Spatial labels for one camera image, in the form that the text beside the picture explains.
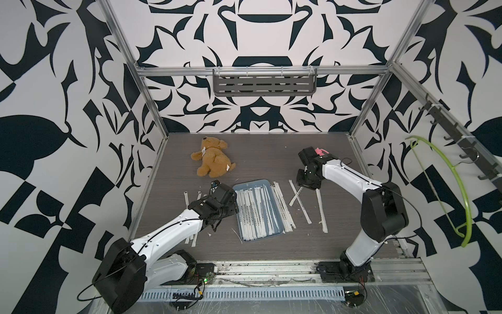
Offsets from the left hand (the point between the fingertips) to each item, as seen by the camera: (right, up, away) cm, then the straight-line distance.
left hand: (231, 202), depth 85 cm
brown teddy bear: (-8, +17, +9) cm, 21 cm away
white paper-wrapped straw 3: (+4, -7, +4) cm, 9 cm away
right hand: (+31, +8, +7) cm, 33 cm away
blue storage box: (+12, -7, +3) cm, 14 cm away
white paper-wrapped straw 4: (+7, -7, +4) cm, 11 cm away
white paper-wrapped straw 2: (+30, +1, +9) cm, 31 cm away
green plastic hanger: (+75, +11, -18) cm, 78 cm away
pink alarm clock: (+43, +22, +14) cm, 50 cm away
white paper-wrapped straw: (+40, -6, +5) cm, 41 cm away
